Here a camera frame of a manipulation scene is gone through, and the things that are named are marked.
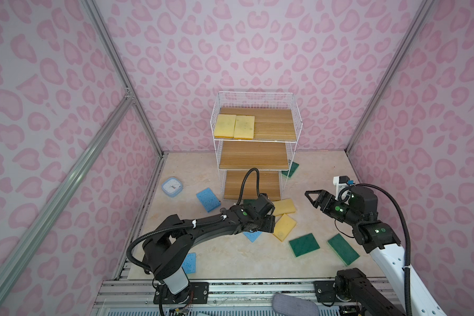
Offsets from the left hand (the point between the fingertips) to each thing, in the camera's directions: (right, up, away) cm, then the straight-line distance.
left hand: (272, 224), depth 83 cm
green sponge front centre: (+14, -9, +1) cm, 16 cm away
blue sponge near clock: (-29, +8, +15) cm, 34 cm away
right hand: (+13, +13, -10) cm, 21 cm away
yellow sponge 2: (+6, -3, +6) cm, 9 cm away
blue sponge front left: (-34, -15, -4) cm, 37 cm away
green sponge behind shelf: (+16, +23, +27) cm, 39 cm away
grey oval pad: (+4, -24, -15) cm, 28 cm away
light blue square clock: (-49, +14, +18) cm, 54 cm away
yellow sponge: (+8, +5, +13) cm, 16 cm away
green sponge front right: (+29, -10, -1) cm, 31 cm away
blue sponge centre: (-8, -6, +4) cm, 11 cm away
